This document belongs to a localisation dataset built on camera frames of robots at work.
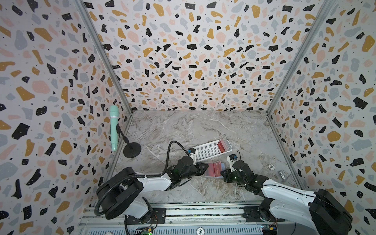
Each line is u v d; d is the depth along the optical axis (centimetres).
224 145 95
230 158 80
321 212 42
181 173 65
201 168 74
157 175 58
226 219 73
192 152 78
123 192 43
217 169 88
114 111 75
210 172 88
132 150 97
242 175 66
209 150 98
